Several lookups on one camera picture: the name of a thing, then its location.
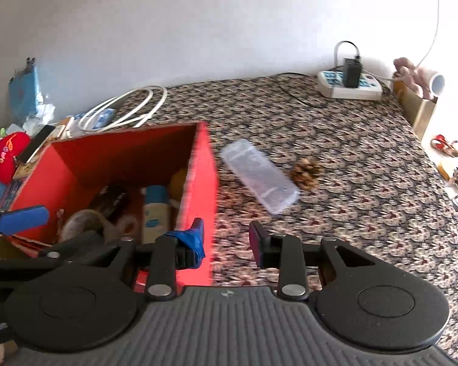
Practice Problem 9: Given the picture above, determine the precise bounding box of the black packet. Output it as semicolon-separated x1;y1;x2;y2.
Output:
88;185;132;222

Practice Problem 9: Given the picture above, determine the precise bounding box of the blue printed packet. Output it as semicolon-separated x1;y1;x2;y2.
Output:
0;179;21;210

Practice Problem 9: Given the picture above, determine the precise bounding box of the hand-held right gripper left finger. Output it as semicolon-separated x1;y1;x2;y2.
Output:
78;218;206;301

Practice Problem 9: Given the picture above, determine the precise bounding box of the orange dried gourd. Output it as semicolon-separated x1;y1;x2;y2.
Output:
170;168;189;206

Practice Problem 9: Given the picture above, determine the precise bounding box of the golden box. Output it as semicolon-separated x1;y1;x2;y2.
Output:
391;80;438;140

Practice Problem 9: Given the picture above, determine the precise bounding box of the blue-capped white bottle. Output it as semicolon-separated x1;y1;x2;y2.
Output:
141;185;173;245

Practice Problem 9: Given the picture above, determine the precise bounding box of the floral patterned cloth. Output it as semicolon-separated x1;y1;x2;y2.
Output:
164;72;458;363

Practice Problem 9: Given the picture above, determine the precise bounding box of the blue tissue packet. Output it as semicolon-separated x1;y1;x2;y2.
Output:
72;109;117;130

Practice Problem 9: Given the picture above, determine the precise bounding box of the blue bag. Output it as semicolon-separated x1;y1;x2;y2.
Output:
8;57;42;120

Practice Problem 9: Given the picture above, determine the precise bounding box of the white tube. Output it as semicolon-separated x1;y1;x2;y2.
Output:
427;69;446;96

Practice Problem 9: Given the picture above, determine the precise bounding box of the white crumpled plastic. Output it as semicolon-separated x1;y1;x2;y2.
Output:
23;103;56;134

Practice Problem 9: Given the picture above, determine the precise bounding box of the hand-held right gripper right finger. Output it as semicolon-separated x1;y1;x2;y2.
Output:
249;221;378;301

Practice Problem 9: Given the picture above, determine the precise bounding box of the white coiled cable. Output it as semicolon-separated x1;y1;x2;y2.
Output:
78;85;168;134

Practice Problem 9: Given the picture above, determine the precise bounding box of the brown pine cone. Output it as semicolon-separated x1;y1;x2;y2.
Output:
289;157;323;191

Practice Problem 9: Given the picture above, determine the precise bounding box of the red heart plush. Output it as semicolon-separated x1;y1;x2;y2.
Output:
0;131;31;181

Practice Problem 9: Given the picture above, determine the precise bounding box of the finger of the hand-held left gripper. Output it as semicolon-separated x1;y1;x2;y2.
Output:
38;232;113;262
0;205;50;246

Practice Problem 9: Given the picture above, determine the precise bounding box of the white power strip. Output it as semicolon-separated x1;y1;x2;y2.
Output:
317;70;383;101

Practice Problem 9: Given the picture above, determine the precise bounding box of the black charger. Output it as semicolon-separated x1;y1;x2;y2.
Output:
343;57;362;88

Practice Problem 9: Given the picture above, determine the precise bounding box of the clear plastic case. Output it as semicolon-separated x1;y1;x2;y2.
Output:
220;139;300;214

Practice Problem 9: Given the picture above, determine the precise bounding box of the black smartphone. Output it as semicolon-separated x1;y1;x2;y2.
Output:
17;124;56;163

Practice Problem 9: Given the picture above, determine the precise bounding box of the thin hanging cable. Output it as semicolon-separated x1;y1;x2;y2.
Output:
366;0;441;82

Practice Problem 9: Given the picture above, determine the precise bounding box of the small beige tape roll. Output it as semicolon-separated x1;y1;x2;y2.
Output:
116;215;140;237

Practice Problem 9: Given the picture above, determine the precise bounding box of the beige picture book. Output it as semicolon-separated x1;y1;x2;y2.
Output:
13;116;75;180

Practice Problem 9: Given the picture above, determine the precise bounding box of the black charger cable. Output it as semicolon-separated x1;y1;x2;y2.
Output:
277;41;361;107

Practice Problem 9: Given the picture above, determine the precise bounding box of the red cardboard box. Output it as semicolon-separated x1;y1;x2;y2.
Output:
8;121;219;288

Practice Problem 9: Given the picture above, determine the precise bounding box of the pink plush toy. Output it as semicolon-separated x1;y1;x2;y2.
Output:
393;57;438;102

